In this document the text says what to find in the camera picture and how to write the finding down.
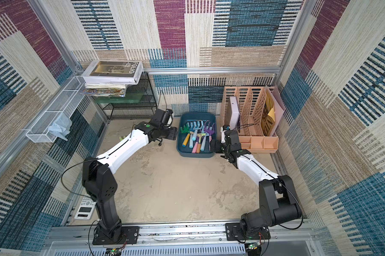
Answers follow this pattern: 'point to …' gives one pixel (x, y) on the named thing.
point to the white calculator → (86, 209)
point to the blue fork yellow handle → (191, 129)
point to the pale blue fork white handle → (203, 144)
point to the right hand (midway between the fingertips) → (217, 140)
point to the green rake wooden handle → (186, 130)
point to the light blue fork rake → (197, 128)
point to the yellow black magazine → (268, 116)
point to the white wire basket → (65, 102)
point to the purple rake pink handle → (209, 131)
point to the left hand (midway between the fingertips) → (174, 130)
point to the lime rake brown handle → (120, 138)
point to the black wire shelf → (145, 109)
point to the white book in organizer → (235, 115)
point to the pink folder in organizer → (279, 107)
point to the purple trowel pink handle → (194, 149)
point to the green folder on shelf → (130, 97)
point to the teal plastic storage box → (185, 151)
